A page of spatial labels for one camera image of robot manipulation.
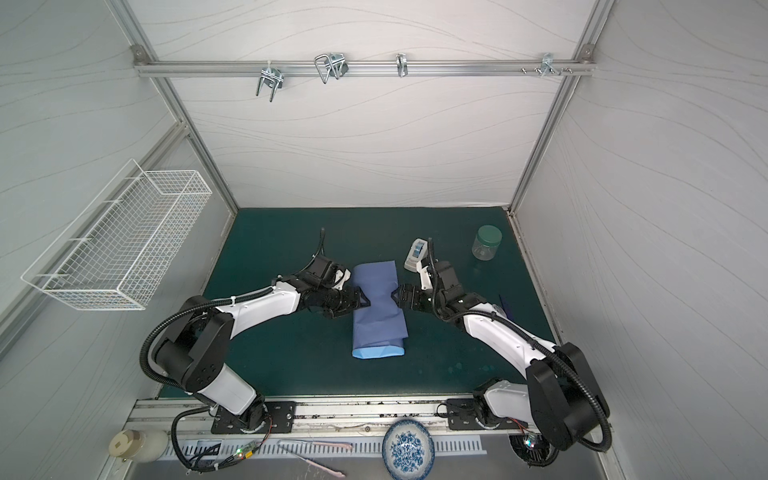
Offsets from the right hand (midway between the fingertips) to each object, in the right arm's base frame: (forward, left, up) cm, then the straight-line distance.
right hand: (409, 288), depth 86 cm
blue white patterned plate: (-38, -1, -10) cm, 39 cm away
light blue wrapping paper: (-11, +8, -4) cm, 14 cm away
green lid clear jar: (+20, -26, -2) cm, 33 cm away
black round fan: (-35, -32, -14) cm, 50 cm away
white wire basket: (-7, +68, +24) cm, 72 cm away
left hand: (-3, +13, -4) cm, 14 cm away
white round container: (-41, +58, -1) cm, 71 cm away
